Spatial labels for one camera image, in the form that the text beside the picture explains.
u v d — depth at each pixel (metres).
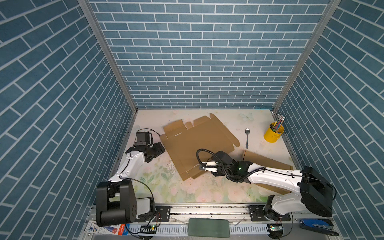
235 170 0.61
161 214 0.73
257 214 0.73
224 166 0.61
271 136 0.97
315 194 0.42
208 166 0.70
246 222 0.72
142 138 0.69
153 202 0.69
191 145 1.02
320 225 0.70
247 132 1.07
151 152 0.79
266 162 0.91
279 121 0.94
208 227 0.70
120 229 0.68
